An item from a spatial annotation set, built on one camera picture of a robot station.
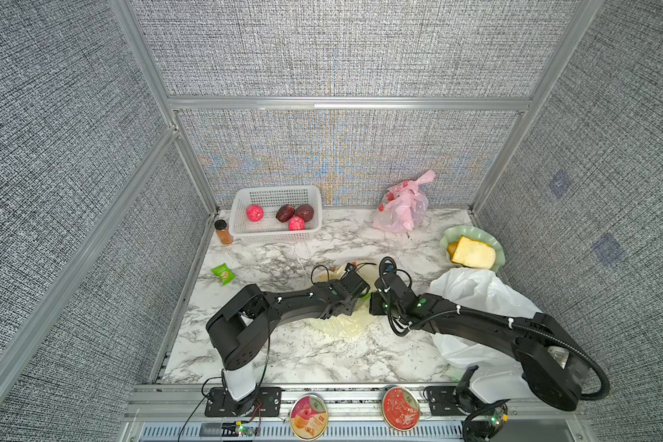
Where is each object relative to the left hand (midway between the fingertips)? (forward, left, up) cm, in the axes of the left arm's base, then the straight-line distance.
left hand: (347, 295), depth 91 cm
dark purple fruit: (+37, +23, +1) cm, 44 cm away
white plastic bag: (-3, -40, +9) cm, 42 cm away
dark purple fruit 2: (+35, +14, +4) cm, 38 cm away
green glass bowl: (+23, -52, 0) cm, 57 cm away
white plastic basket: (+32, +29, -3) cm, 44 cm away
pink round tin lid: (-33, +12, +1) cm, 35 cm away
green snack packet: (+11, +43, -1) cm, 44 cm away
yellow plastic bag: (-10, -4, +1) cm, 10 cm away
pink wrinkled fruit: (+36, +34, +3) cm, 50 cm away
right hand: (-2, -7, +5) cm, 9 cm away
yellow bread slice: (+11, -44, +6) cm, 46 cm away
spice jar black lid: (+26, +45, +1) cm, 52 cm away
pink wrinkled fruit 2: (+29, +17, +3) cm, 34 cm away
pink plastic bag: (+30, -23, +10) cm, 39 cm away
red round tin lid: (-32, -11, +2) cm, 34 cm away
